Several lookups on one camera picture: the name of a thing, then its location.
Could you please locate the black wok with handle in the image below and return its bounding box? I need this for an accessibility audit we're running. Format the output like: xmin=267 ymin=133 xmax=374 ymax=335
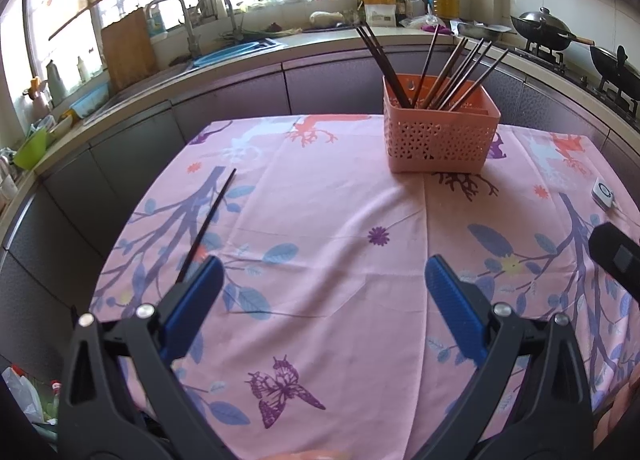
xmin=590 ymin=45 xmax=640 ymax=101

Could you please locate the black wok with lid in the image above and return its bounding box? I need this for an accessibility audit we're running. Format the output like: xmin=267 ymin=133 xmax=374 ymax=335
xmin=511 ymin=7 xmax=596 ymax=51

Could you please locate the pink floral tablecloth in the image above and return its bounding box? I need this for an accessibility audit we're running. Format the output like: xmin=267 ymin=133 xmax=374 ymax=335
xmin=91 ymin=114 xmax=639 ymax=459

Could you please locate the green plastic bowl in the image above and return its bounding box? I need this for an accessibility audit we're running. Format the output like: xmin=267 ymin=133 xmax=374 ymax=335
xmin=13 ymin=128 xmax=48 ymax=171

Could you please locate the small white grey device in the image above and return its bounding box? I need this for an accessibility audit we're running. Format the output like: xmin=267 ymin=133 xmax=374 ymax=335
xmin=591 ymin=177 xmax=615 ymax=212

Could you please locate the white food package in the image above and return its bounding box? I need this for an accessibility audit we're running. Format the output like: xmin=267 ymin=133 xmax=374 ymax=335
xmin=364 ymin=4 xmax=397 ymax=27

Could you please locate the orange plastic utensil basket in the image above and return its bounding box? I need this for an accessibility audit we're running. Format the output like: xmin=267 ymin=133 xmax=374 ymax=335
xmin=383 ymin=82 xmax=501 ymax=174

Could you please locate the chrome kitchen faucet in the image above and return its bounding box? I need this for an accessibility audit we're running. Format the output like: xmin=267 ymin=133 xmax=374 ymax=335
xmin=143 ymin=0 xmax=202 ymax=59
xmin=196 ymin=0 xmax=243 ymax=42

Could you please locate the steel tray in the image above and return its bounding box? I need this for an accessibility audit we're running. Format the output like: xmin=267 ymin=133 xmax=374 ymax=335
xmin=458 ymin=21 xmax=512 ymax=42

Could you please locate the gas stove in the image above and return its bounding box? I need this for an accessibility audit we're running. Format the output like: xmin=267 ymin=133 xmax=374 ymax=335
xmin=513 ymin=45 xmax=639 ymax=129

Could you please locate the wooden cutting board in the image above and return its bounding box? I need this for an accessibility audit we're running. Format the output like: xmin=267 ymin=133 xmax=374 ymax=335
xmin=101 ymin=8 xmax=160 ymax=92

